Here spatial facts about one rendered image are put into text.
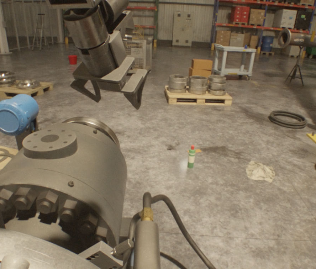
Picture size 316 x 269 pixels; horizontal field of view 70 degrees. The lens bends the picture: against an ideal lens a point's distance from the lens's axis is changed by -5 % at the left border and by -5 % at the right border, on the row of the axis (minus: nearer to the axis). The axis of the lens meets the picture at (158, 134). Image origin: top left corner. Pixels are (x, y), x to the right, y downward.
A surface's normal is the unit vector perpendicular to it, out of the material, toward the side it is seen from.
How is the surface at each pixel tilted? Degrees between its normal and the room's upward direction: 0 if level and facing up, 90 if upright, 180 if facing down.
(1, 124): 90
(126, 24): 90
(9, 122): 90
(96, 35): 104
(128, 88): 30
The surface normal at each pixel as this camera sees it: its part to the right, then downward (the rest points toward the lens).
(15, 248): 0.40, -0.83
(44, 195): -0.33, -0.84
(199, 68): 0.07, 0.43
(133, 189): 0.04, -0.90
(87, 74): -0.15, -0.58
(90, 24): 0.57, 0.61
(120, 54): 0.92, 0.20
